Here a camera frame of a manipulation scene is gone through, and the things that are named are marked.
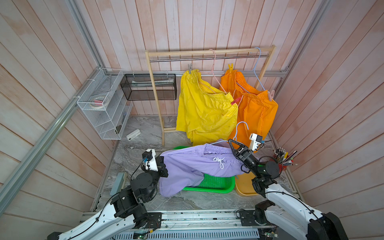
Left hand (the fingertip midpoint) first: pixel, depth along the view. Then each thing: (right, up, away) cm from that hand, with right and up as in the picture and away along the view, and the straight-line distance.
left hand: (162, 155), depth 69 cm
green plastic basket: (+33, -19, +15) cm, 41 cm away
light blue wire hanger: (+33, +8, -2) cm, 34 cm away
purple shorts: (+12, -7, +3) cm, 14 cm away
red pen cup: (+62, -3, +10) cm, 63 cm away
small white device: (-28, +8, +35) cm, 46 cm away
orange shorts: (+49, +24, +10) cm, 56 cm away
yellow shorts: (+23, +21, +21) cm, 38 cm away
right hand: (+30, +7, -3) cm, 31 cm away
